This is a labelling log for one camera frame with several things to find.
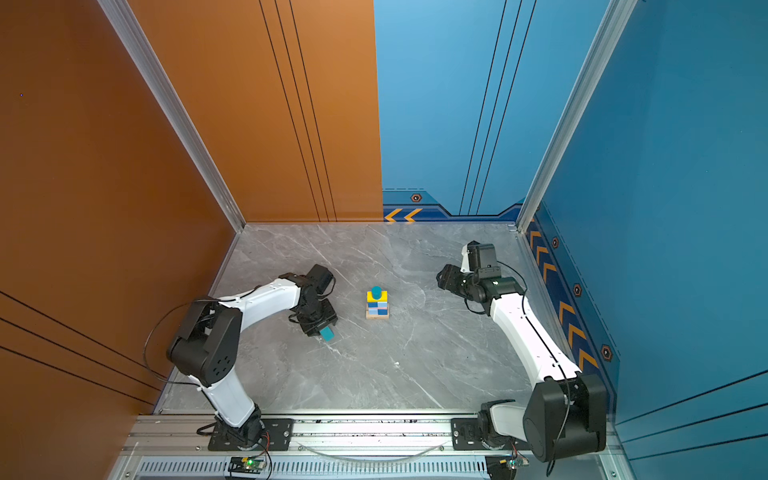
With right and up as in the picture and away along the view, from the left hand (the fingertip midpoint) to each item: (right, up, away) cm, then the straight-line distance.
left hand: (333, 322), depth 92 cm
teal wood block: (-1, -3, -3) cm, 4 cm away
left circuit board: (-17, -29, -21) cm, 39 cm away
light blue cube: (+15, +6, -4) cm, 17 cm away
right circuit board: (+47, -28, -23) cm, 59 cm away
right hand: (+33, +15, -9) cm, 37 cm away
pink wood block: (+14, +5, -1) cm, 15 cm away
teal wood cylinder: (+14, +10, -5) cm, 18 cm away
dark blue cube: (+13, +6, -4) cm, 15 cm away
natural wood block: (+14, +2, +1) cm, 14 cm away
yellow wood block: (+16, +8, -5) cm, 18 cm away
